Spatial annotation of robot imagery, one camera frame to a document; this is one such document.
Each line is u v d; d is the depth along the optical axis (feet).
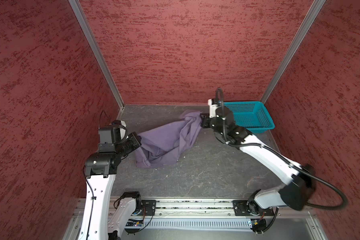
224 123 1.81
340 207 1.24
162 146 2.56
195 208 2.49
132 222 2.38
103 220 1.28
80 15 2.41
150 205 2.46
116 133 1.60
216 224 2.54
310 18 2.45
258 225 2.34
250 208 2.14
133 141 1.90
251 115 3.74
